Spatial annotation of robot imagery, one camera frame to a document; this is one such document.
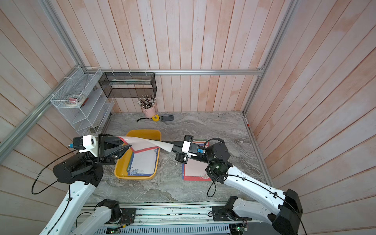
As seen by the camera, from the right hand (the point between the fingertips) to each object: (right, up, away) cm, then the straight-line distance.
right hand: (163, 141), depth 51 cm
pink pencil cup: (-20, +16, +61) cm, 66 cm away
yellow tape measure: (-15, +12, +63) cm, 66 cm away
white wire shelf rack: (-45, +10, +27) cm, 53 cm away
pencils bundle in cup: (-23, +25, +63) cm, 72 cm away
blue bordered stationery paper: (-19, -18, +39) cm, 47 cm away
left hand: (-10, 0, -3) cm, 11 cm away
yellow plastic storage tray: (-32, -20, +38) cm, 53 cm away
